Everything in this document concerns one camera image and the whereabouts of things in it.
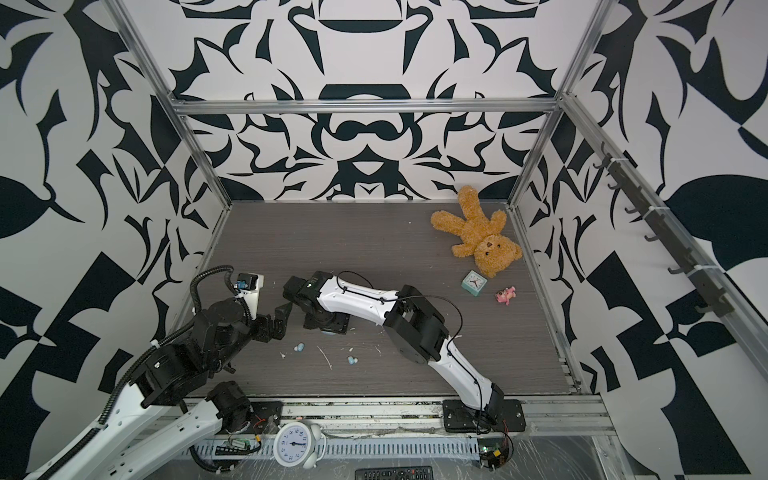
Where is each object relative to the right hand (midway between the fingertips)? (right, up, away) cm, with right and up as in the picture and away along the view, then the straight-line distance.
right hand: (319, 325), depth 87 cm
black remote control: (+21, -26, -21) cm, 40 cm away
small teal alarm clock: (+47, +11, +9) cm, 49 cm away
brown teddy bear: (+54, +20, +9) cm, 58 cm away
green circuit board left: (-16, -22, -18) cm, 33 cm away
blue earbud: (-5, -5, -3) cm, 8 cm away
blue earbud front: (+10, -8, -5) cm, 14 cm away
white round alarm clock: (-1, -21, -19) cm, 28 cm away
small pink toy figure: (+56, +7, +6) cm, 56 cm away
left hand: (-8, +11, -16) cm, 21 cm away
